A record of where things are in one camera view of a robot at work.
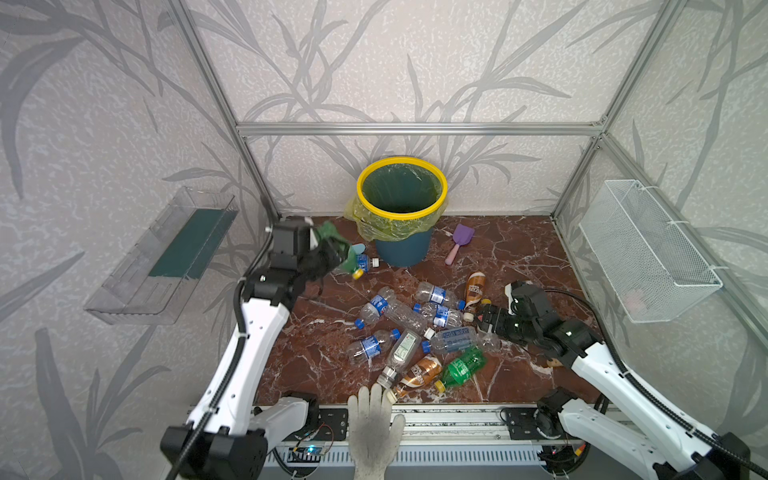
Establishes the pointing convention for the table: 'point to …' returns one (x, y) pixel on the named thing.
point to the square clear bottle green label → (401, 356)
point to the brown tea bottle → (427, 370)
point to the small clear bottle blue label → (434, 294)
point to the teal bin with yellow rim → (397, 199)
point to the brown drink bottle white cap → (476, 287)
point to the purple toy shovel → (462, 235)
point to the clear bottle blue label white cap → (364, 261)
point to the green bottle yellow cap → (349, 262)
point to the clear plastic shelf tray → (154, 281)
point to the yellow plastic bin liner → (377, 228)
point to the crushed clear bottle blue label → (441, 316)
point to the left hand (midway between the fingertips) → (349, 242)
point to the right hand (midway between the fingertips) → (484, 312)
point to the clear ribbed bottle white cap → (400, 313)
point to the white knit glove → (374, 435)
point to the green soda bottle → (464, 366)
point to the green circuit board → (311, 454)
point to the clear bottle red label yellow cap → (484, 337)
